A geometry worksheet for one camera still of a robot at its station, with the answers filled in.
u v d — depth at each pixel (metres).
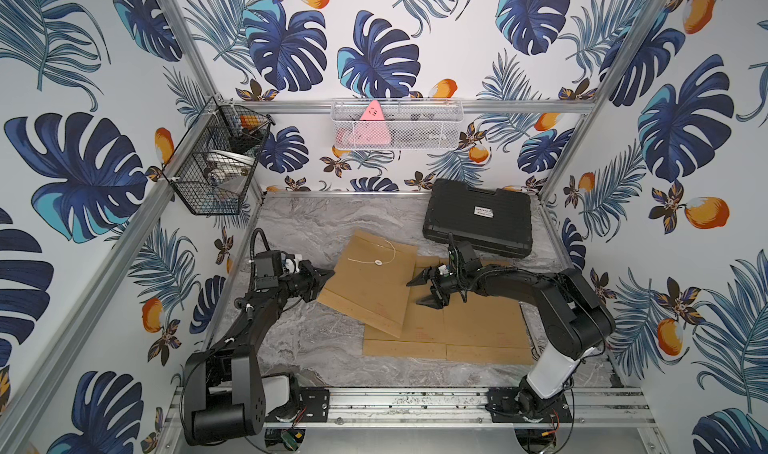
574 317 0.48
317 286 0.78
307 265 0.78
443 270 0.90
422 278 0.82
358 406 0.76
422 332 0.87
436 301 0.82
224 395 0.42
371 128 0.90
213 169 0.83
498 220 1.05
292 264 0.73
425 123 1.00
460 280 0.76
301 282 0.76
